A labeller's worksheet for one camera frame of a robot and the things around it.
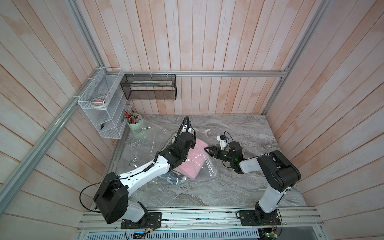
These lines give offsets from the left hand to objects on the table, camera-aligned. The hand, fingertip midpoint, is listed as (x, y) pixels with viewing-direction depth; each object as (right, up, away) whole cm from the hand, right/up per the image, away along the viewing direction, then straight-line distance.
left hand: (188, 133), depth 81 cm
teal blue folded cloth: (-8, -24, -1) cm, 26 cm away
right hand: (+11, -10, +10) cm, 18 cm away
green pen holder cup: (-34, +3, +13) cm, 36 cm away
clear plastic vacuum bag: (-29, -8, +20) cm, 36 cm away
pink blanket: (+2, -17, -7) cm, 19 cm away
